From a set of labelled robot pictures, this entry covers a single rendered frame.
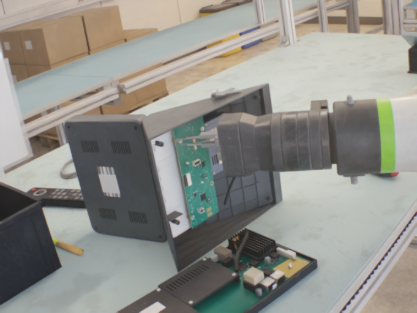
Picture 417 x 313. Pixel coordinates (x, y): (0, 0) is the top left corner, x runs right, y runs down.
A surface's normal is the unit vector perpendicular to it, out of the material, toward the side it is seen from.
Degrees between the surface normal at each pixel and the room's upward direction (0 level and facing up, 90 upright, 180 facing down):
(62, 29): 90
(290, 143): 71
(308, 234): 0
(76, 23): 90
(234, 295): 0
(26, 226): 90
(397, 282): 0
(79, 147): 90
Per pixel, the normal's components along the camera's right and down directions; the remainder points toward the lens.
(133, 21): 0.76, 0.14
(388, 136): -0.24, 0.10
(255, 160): -0.15, 0.40
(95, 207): -0.40, 0.40
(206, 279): -0.15, -0.91
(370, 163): -0.14, 0.67
